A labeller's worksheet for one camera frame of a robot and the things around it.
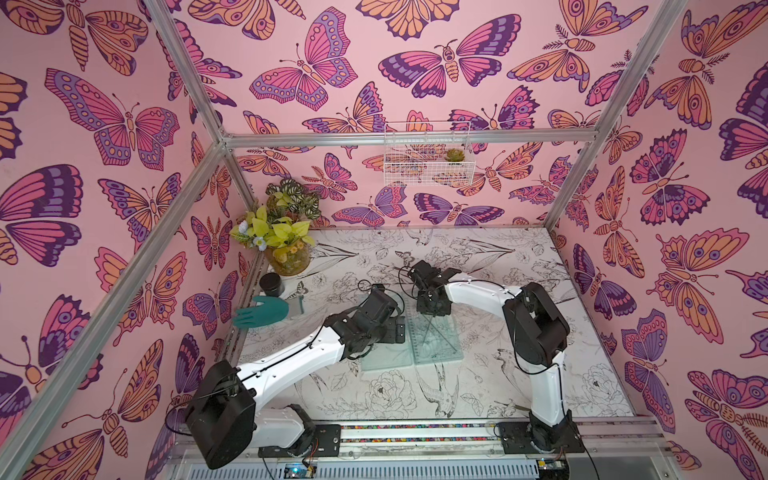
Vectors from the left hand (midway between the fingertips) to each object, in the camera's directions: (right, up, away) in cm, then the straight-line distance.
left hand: (395, 324), depth 83 cm
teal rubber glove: (-40, +1, +14) cm, 43 cm away
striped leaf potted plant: (-33, +38, +13) cm, 52 cm away
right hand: (+11, +3, +15) cm, 18 cm away
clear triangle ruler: (+12, -6, +8) cm, 15 cm away
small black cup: (-41, +10, +16) cm, 45 cm away
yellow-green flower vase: (-35, +23, +13) cm, 44 cm away
